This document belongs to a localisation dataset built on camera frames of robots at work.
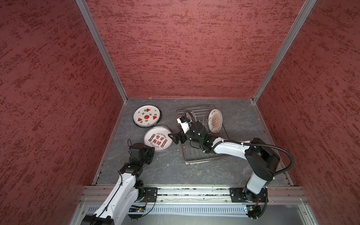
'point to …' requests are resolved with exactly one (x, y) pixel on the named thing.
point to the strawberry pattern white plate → (147, 116)
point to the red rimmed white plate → (157, 137)
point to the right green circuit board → (254, 211)
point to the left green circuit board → (136, 212)
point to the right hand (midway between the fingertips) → (172, 133)
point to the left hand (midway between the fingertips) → (156, 149)
